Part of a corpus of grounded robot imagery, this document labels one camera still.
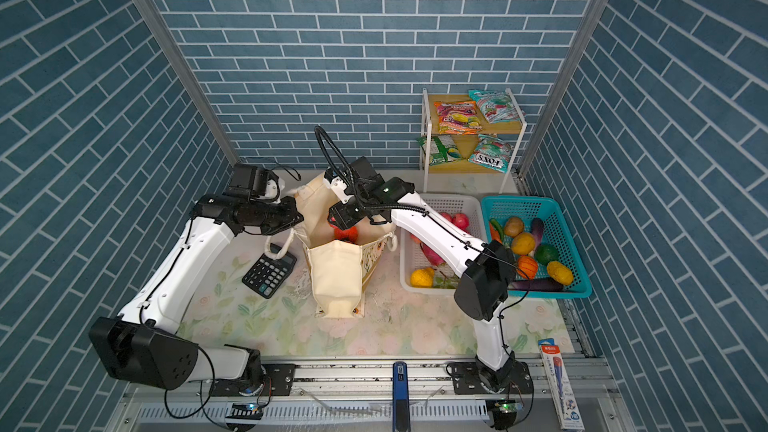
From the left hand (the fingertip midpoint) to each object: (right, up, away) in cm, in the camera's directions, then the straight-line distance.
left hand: (306, 215), depth 78 cm
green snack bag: (+40, +21, +24) cm, 51 cm away
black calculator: (-16, -19, +13) cm, 28 cm away
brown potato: (+63, -5, +22) cm, 67 cm away
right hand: (+7, +1, +1) cm, 7 cm away
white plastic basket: (+28, -14, +17) cm, 36 cm away
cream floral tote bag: (+10, -14, -3) cm, 17 cm away
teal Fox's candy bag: (+57, +21, +24) cm, 65 cm away
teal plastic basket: (+76, -6, +18) cm, 78 cm away
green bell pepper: (+70, -13, +14) cm, 73 cm away
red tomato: (+9, -7, +16) cm, 20 cm away
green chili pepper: (+59, -7, +24) cm, 64 cm away
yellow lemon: (+31, -18, +7) cm, 37 cm away
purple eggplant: (+72, -6, +22) cm, 75 cm away
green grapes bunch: (+39, -21, +9) cm, 45 cm away
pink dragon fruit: (+34, -13, +11) cm, 38 cm away
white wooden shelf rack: (+57, +24, +9) cm, 63 cm away
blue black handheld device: (+25, -44, -6) cm, 51 cm away
